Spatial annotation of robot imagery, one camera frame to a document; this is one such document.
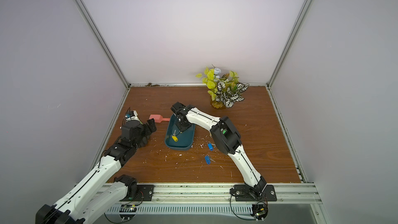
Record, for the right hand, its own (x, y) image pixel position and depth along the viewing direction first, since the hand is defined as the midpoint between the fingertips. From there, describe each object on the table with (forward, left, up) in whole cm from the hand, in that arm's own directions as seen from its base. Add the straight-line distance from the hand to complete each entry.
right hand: (184, 123), depth 97 cm
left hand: (-8, +17, +15) cm, 24 cm away
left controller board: (-46, +23, -5) cm, 52 cm away
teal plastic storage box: (-12, -2, +2) cm, 12 cm away
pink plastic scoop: (+2, +17, +2) cm, 17 cm away
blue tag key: (-15, -17, -2) cm, 22 cm away
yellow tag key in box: (-10, +5, -2) cm, 11 cm away
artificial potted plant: (+9, -24, +21) cm, 33 cm away
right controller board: (-44, -40, -4) cm, 59 cm away
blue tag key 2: (-22, -15, -2) cm, 27 cm away
